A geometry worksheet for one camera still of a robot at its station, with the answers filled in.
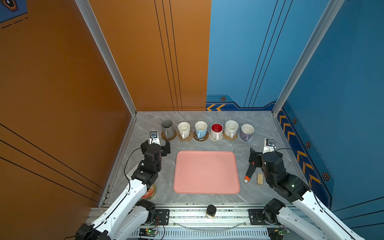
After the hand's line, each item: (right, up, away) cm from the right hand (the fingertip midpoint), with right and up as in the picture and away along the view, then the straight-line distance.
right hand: (258, 150), depth 74 cm
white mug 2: (-7, +10, +31) cm, 33 cm away
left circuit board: (-55, -39, -3) cm, 67 cm away
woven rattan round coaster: (-9, +4, +28) cm, 29 cm away
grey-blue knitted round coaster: (+1, +1, +26) cm, 26 cm away
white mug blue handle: (-28, +11, +24) cm, 39 cm away
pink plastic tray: (-26, -16, +14) cm, 33 cm away
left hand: (-52, +5, +5) cm, 53 cm away
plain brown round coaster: (-52, +5, +22) cm, 57 cm away
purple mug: (+4, +8, +30) cm, 31 cm away
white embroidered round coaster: (-19, +2, +26) cm, 32 cm away
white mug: (-40, +10, +23) cm, 47 cm away
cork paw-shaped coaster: (-38, +3, +29) cm, 47 cm away
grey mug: (-50, +11, +22) cm, 56 cm away
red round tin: (-55, -23, +4) cm, 60 cm away
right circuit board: (+7, -39, -4) cm, 40 cm away
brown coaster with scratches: (-27, +3, +28) cm, 39 cm away
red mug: (-17, +8, +28) cm, 34 cm away
